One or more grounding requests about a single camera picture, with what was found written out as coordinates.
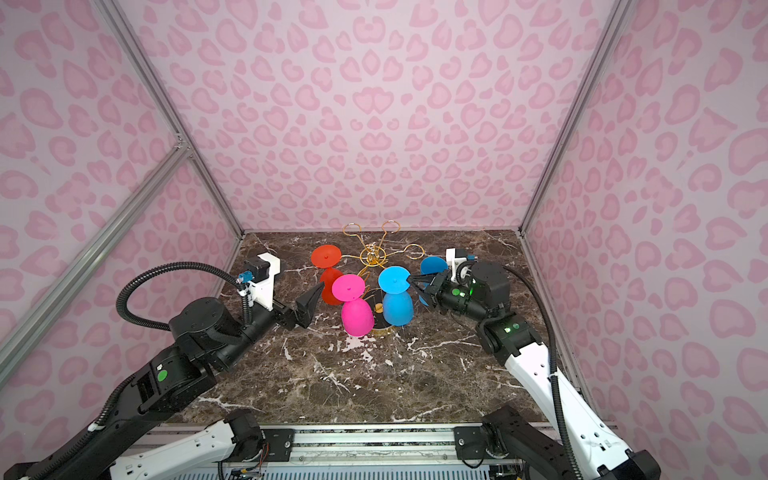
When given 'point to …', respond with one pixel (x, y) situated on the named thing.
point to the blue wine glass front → (398, 305)
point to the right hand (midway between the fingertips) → (407, 283)
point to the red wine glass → (328, 257)
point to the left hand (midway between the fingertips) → (303, 274)
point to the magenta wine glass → (357, 317)
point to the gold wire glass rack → (375, 255)
